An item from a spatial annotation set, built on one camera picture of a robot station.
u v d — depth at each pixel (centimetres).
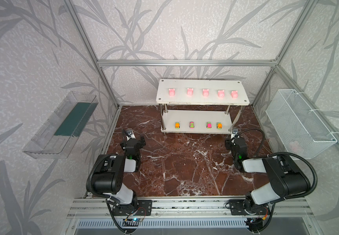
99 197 49
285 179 45
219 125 97
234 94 77
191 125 97
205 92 77
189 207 75
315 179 44
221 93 77
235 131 80
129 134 79
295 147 74
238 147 70
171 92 77
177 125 98
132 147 71
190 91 78
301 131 63
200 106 120
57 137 65
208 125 99
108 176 46
